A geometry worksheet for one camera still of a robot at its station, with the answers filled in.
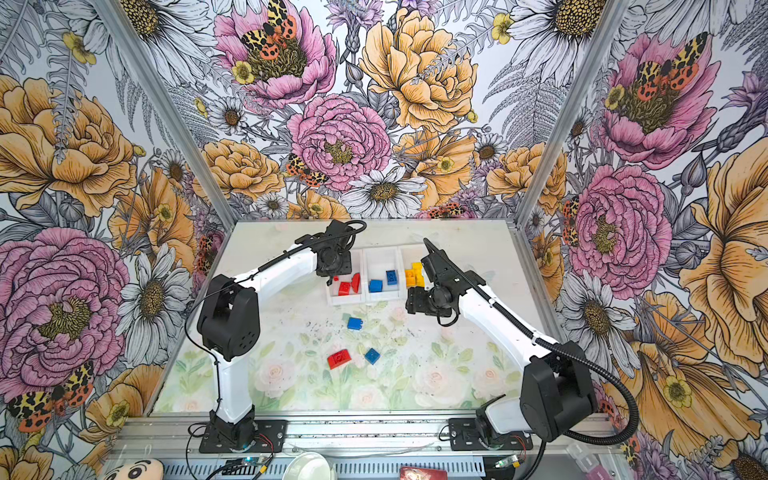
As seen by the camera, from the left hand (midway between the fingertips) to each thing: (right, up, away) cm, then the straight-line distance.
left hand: (338, 273), depth 96 cm
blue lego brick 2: (+17, -2, +9) cm, 19 cm away
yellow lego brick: (+23, -2, +4) cm, 23 cm away
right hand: (+24, -10, -12) cm, 29 cm away
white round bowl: (-2, -42, -25) cm, 49 cm away
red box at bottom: (+24, -42, -29) cm, 56 cm away
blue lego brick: (+11, -5, +6) cm, 14 cm away
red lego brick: (+1, -5, +7) cm, 9 cm away
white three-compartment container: (+12, -1, +11) cm, 17 cm away
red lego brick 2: (+2, -24, -9) cm, 25 cm away
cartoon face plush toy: (-35, -39, -31) cm, 61 cm away
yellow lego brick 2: (+26, 0, +10) cm, 28 cm away
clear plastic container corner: (+61, -40, -25) cm, 77 cm away
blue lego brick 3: (+5, -15, -1) cm, 16 cm away
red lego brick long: (+5, -3, +7) cm, 9 cm away
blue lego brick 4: (+11, -22, -10) cm, 27 cm away
